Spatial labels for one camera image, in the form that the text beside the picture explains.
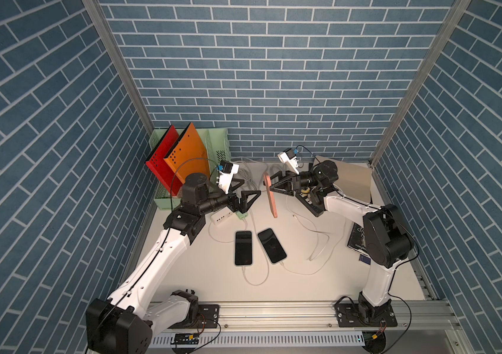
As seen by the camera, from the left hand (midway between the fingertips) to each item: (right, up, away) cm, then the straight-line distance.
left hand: (257, 189), depth 69 cm
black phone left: (-6, -25, +20) cm, 32 cm away
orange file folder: (-29, +13, +22) cm, 39 cm away
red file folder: (-38, +9, +13) cm, 41 cm away
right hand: (+5, -1, +2) cm, 6 cm away
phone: (+3, +2, -2) cm, 4 cm away
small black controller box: (-24, -50, +2) cm, 55 cm away
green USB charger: (-8, -13, +28) cm, 32 cm away
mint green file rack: (-20, +21, +33) cm, 43 cm away
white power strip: (-16, -12, +25) cm, 32 cm away
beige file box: (+50, +2, +45) cm, 68 cm away
